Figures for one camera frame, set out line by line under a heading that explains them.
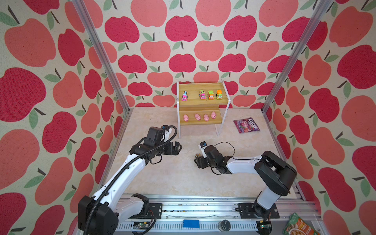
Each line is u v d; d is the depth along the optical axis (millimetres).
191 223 689
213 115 936
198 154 927
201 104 785
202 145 836
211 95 799
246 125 1077
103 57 882
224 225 623
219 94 801
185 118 927
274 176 459
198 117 929
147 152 525
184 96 799
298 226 689
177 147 704
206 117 925
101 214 377
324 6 691
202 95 802
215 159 717
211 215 737
